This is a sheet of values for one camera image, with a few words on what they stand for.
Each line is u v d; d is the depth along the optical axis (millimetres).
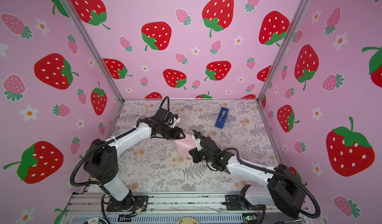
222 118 1035
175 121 812
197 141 734
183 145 821
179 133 793
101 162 457
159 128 682
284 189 415
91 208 731
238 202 731
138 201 753
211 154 614
